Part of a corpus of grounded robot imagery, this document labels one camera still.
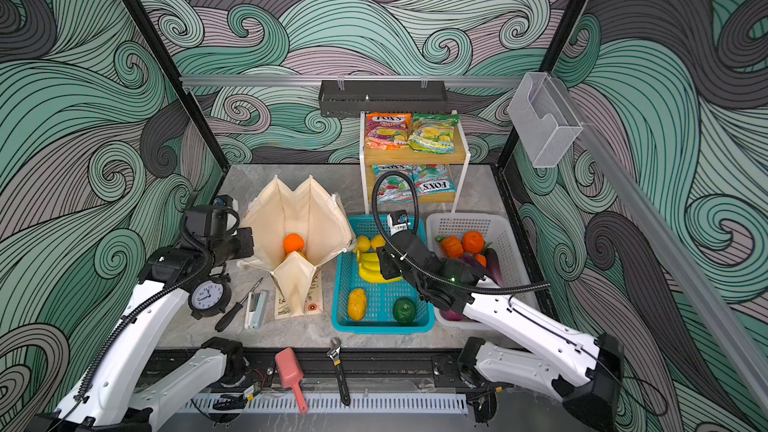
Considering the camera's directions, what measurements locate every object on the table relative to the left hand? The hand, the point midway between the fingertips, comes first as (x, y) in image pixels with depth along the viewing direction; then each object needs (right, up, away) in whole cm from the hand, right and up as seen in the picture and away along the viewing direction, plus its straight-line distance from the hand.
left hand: (248, 233), depth 74 cm
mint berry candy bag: (+38, +11, +14) cm, 42 cm away
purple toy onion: (+52, -22, +2) cm, 56 cm away
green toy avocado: (+40, -21, +4) cm, 45 cm away
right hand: (+35, -4, -2) cm, 35 cm away
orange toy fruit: (+6, -6, +18) cm, 20 cm away
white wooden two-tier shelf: (+43, +20, +4) cm, 47 cm away
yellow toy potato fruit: (+27, -20, +6) cm, 34 cm away
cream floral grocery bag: (+13, +4, +14) cm, 20 cm away
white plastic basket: (+70, -3, +19) cm, 73 cm away
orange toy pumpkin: (+63, -5, +17) cm, 65 cm away
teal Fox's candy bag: (+51, +15, +18) cm, 56 cm away
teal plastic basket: (+31, -23, +9) cm, 39 cm away
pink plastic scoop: (+11, -34, -3) cm, 36 cm away
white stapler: (-1, -22, +7) cm, 24 cm away
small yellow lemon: (+28, -6, +16) cm, 33 cm away
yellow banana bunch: (+31, -13, +14) cm, 36 cm away
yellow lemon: (+33, -5, +18) cm, 38 cm away
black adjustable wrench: (+22, -32, +2) cm, 39 cm away
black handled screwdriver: (-8, -24, +8) cm, 26 cm away
